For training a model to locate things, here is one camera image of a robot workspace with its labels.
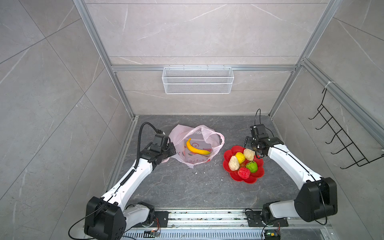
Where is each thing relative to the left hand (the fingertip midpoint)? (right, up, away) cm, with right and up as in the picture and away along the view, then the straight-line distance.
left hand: (172, 144), depth 83 cm
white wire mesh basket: (+15, +42, +18) cm, 48 cm away
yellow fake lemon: (+41, -8, +7) cm, 43 cm away
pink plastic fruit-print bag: (+12, -3, +18) cm, 22 cm away
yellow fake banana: (+15, -6, +15) cm, 22 cm away
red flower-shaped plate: (+37, -19, +5) cm, 41 cm away
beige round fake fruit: (+46, -7, +7) cm, 47 cm away
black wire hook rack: (+79, -3, -24) cm, 83 cm away
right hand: (+46, +1, +4) cm, 46 cm away
